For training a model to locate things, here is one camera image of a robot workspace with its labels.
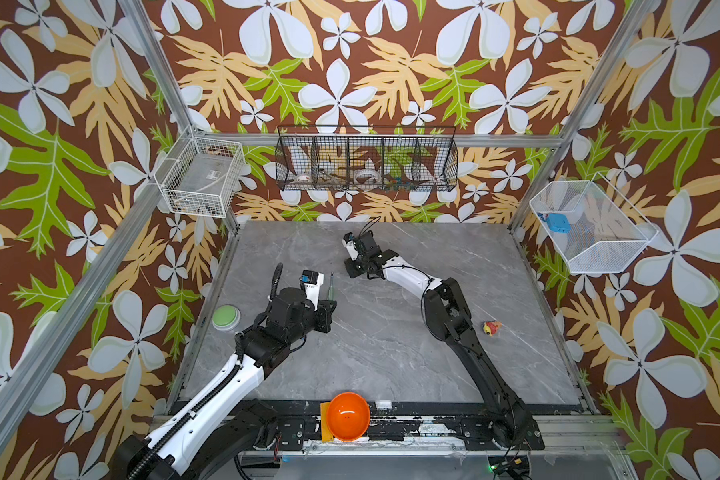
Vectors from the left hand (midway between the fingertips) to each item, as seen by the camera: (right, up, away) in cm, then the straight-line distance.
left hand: (333, 299), depth 77 cm
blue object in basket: (+65, +21, +9) cm, 69 cm away
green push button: (-36, -8, +18) cm, 41 cm away
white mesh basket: (+73, +19, +4) cm, 75 cm away
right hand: (+2, +8, +30) cm, 31 cm away
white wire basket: (-39, +35, +8) cm, 53 cm away
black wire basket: (+9, +44, +20) cm, 49 cm away
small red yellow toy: (+48, -10, +13) cm, 50 cm away
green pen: (-3, -2, +25) cm, 25 cm away
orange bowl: (+4, -30, -1) cm, 31 cm away
